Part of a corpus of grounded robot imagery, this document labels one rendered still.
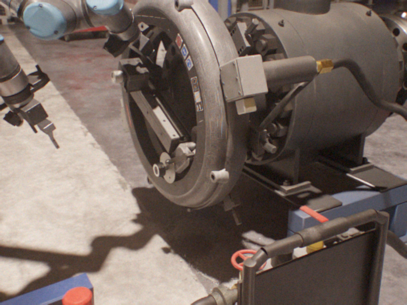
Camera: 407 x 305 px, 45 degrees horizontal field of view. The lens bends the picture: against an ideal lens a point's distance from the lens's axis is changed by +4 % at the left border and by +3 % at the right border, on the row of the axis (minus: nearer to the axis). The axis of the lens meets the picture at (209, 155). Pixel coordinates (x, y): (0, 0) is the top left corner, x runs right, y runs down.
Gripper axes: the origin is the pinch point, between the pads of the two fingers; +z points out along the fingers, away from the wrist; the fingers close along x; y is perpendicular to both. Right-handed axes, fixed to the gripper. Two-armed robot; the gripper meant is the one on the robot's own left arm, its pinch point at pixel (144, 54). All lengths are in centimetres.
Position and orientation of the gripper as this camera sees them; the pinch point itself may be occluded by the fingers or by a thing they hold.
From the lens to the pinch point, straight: 171.7
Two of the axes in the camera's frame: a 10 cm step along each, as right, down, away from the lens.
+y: 6.1, -7.9, 0.9
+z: 2.1, 2.7, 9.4
